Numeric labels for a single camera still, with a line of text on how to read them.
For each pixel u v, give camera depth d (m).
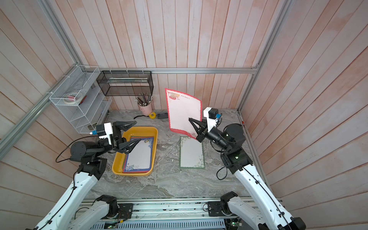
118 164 0.88
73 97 0.69
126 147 0.50
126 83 1.01
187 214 0.73
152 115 1.14
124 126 0.58
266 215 0.39
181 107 0.54
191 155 0.96
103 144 0.53
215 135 0.54
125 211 0.73
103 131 0.45
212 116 0.49
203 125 0.54
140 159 0.90
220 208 0.73
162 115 1.18
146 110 1.14
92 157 0.50
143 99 1.14
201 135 0.53
